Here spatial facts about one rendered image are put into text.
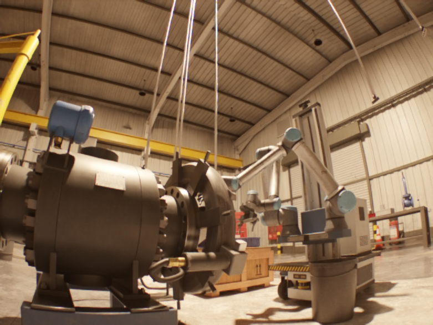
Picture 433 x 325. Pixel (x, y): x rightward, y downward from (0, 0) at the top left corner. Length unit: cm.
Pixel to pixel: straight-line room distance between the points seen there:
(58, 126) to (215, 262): 82
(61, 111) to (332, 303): 160
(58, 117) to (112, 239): 52
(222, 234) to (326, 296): 73
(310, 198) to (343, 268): 100
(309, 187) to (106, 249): 180
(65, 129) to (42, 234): 41
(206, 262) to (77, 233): 50
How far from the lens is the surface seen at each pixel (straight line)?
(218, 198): 110
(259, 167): 178
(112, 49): 1097
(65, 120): 101
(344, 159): 1032
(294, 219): 212
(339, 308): 147
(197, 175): 121
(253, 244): 283
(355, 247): 214
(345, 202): 167
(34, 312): 85
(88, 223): 93
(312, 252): 219
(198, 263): 92
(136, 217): 97
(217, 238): 107
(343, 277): 142
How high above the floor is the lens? 50
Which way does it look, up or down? 20 degrees up
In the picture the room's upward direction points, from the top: straight up
